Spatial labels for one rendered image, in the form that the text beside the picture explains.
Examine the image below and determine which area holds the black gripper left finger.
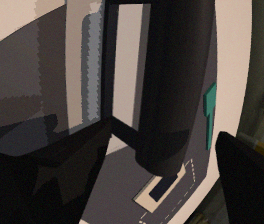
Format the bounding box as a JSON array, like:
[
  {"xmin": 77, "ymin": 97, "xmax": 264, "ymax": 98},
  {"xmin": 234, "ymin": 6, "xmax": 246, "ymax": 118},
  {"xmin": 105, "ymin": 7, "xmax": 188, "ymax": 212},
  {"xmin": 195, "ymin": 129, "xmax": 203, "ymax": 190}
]
[{"xmin": 0, "ymin": 119, "xmax": 112, "ymax": 224}]

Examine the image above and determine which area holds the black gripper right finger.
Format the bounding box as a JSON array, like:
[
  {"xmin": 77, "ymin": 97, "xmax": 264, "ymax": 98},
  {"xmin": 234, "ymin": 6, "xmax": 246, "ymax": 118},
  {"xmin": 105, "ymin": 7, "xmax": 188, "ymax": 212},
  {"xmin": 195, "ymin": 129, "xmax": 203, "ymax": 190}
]
[{"xmin": 214, "ymin": 131, "xmax": 264, "ymax": 224}]

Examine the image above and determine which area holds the beige square tile with dark center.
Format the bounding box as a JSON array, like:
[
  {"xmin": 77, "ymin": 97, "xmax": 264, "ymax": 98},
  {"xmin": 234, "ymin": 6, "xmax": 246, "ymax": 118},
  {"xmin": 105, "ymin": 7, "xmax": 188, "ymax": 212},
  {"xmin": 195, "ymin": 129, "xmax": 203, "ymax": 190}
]
[{"xmin": 132, "ymin": 163, "xmax": 185, "ymax": 213}]

